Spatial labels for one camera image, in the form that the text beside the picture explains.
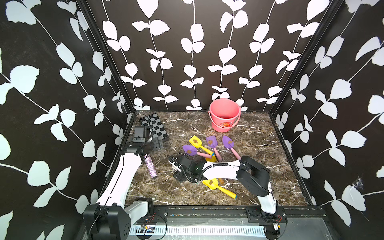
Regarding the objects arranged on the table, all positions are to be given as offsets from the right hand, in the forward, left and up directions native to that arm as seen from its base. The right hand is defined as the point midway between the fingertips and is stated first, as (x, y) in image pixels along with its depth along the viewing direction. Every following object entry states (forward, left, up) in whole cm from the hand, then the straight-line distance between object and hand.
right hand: (177, 167), depth 87 cm
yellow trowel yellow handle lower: (-8, -21, -3) cm, 23 cm away
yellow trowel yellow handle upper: (+19, -12, -2) cm, 22 cm away
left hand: (+9, +11, +15) cm, 21 cm away
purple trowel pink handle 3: (+19, -34, -3) cm, 39 cm away
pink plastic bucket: (+41, -32, +5) cm, 52 cm away
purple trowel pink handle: (+13, -8, -3) cm, 16 cm away
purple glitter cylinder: (0, +15, +1) cm, 15 cm away
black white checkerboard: (+31, +19, 0) cm, 36 cm away
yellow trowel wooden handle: (+7, -22, -2) cm, 23 cm away
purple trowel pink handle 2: (+20, -22, -2) cm, 30 cm away
